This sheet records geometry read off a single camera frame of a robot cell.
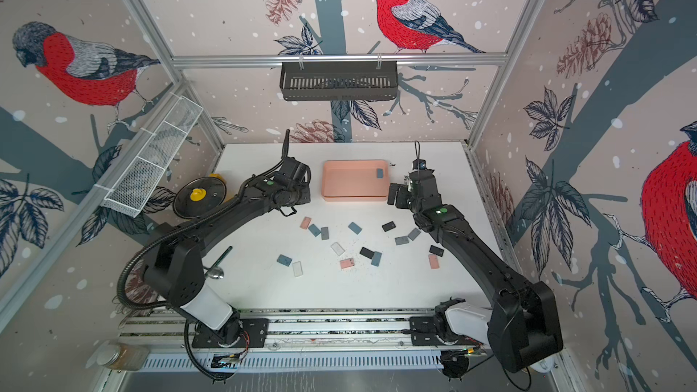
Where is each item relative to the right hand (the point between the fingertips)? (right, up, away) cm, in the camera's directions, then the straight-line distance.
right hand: (404, 184), depth 85 cm
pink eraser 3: (+10, -26, +3) cm, 28 cm away
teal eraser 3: (-16, -16, +10) cm, 25 cm away
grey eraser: (0, -19, +5) cm, 20 cm away
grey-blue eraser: (-27, -18, +8) cm, 33 cm away
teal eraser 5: (-40, -25, +2) cm, 47 cm away
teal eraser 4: (-9, -25, +3) cm, 27 cm away
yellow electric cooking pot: (-68, -4, +3) cm, 68 cm away
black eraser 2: (+10, -22, +5) cm, 25 cm away
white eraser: (-22, -22, +5) cm, 32 cm away
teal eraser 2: (-31, -17, +10) cm, 36 cm away
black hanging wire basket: (-23, +41, +21) cm, 51 cm away
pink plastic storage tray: (-16, 0, +24) cm, 29 cm away
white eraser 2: (-35, -27, 0) cm, 44 cm away
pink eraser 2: (-19, -26, +1) cm, 32 cm away
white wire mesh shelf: (-82, -2, -8) cm, 83 cm away
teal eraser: (-6, +3, +25) cm, 26 cm away
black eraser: (-12, -23, +4) cm, 27 cm away
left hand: (-31, -1, +4) cm, 32 cm away
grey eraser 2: (+4, -18, +7) cm, 20 cm away
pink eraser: (-34, -14, +10) cm, 38 cm away
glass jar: (-72, -40, -22) cm, 85 cm away
